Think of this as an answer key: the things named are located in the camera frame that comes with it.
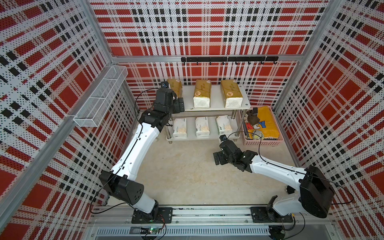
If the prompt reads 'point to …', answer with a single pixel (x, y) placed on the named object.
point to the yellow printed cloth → (267, 124)
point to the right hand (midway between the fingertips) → (223, 153)
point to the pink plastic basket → (257, 139)
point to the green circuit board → (147, 230)
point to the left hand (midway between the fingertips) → (174, 101)
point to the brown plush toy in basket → (253, 119)
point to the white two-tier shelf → (217, 108)
